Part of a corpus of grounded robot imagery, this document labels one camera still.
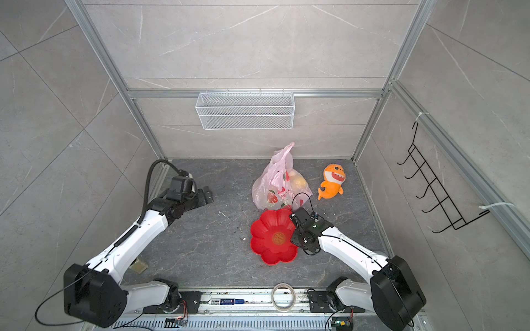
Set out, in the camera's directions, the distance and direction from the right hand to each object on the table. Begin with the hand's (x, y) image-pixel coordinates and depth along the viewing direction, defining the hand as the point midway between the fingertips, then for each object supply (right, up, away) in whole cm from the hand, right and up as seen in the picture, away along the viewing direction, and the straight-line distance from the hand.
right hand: (297, 239), depth 85 cm
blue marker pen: (-27, -19, -12) cm, 35 cm away
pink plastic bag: (-8, +22, +4) cm, 24 cm away
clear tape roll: (-3, -20, -11) cm, 23 cm away
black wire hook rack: (+43, +16, -25) cm, 52 cm away
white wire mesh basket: (-25, +59, +16) cm, 66 cm away
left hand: (-39, +20, -2) cm, 44 cm away
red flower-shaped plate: (-11, 0, +5) cm, 12 cm away
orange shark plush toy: (+21, +27, +16) cm, 37 cm away
